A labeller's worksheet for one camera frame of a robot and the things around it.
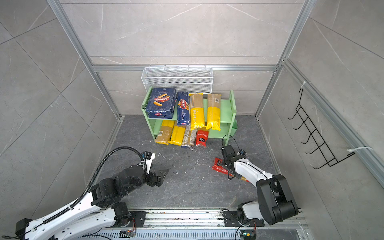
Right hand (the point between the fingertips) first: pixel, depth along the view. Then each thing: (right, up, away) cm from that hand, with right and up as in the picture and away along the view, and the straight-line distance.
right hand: (230, 165), depth 91 cm
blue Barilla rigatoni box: (-41, +38, -9) cm, 57 cm away
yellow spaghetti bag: (-12, +33, -10) cm, 36 cm away
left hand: (-38, +5, -21) cm, 44 cm away
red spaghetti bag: (-18, +19, -3) cm, 26 cm away
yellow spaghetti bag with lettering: (-21, +33, -10) cm, 40 cm away
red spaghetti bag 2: (-7, 0, -1) cm, 7 cm away
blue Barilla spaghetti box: (-29, +34, -9) cm, 46 cm away
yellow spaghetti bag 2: (-41, +20, -1) cm, 45 cm away
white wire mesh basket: (-23, +57, +9) cm, 62 cm away
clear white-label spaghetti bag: (-25, +18, -3) cm, 31 cm away
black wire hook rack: (+34, +15, -28) cm, 46 cm away
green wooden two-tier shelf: (-3, +24, -9) cm, 26 cm away
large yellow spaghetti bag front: (-33, +19, -3) cm, 38 cm away
